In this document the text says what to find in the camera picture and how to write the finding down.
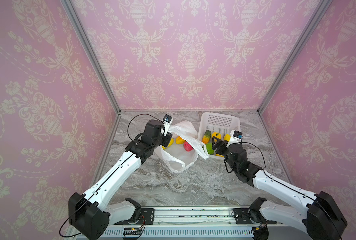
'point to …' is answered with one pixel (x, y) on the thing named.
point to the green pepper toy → (209, 146)
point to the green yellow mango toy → (207, 135)
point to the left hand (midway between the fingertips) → (168, 131)
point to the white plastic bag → (176, 156)
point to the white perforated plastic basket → (216, 122)
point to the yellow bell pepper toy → (217, 135)
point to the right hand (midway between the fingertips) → (218, 139)
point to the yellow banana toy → (171, 142)
